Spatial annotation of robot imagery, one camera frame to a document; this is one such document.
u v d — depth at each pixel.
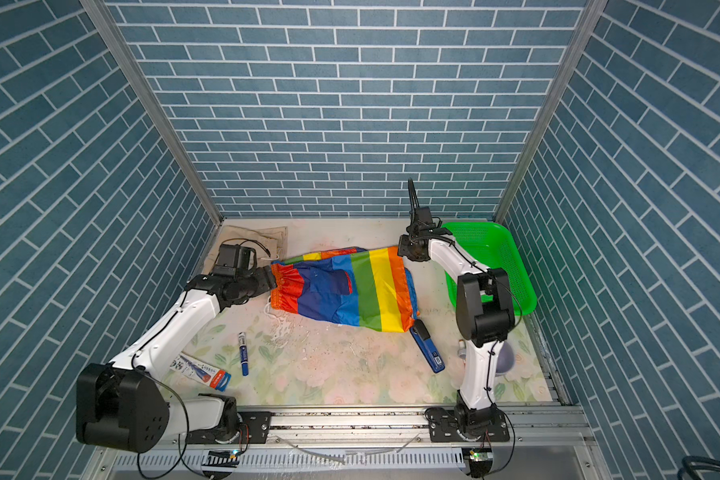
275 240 1.08
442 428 0.74
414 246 0.74
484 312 0.53
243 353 0.85
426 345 0.85
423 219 0.78
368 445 0.73
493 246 1.09
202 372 0.81
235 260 0.66
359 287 1.00
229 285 0.60
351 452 0.71
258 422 0.74
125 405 0.40
